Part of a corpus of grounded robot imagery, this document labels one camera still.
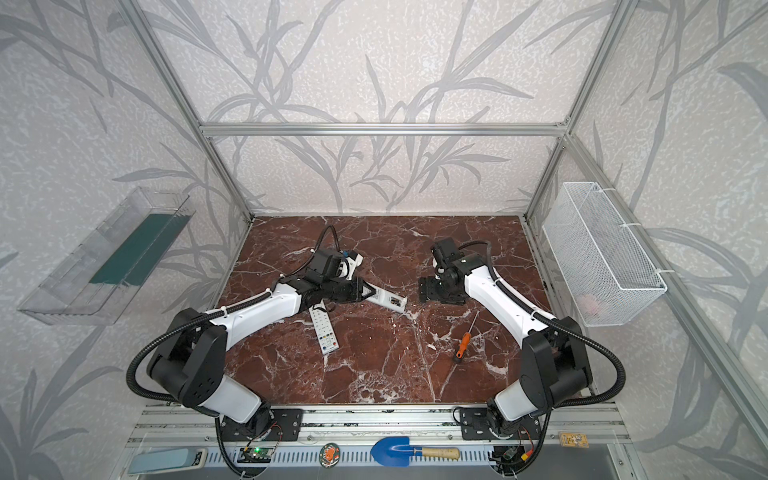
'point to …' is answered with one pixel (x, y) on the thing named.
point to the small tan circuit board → (574, 440)
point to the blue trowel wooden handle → (396, 451)
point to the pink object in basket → (589, 302)
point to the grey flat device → (155, 460)
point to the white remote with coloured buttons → (323, 327)
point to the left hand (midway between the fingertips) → (376, 283)
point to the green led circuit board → (254, 455)
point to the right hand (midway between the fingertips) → (432, 288)
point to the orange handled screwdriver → (467, 337)
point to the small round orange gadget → (329, 455)
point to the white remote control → (389, 300)
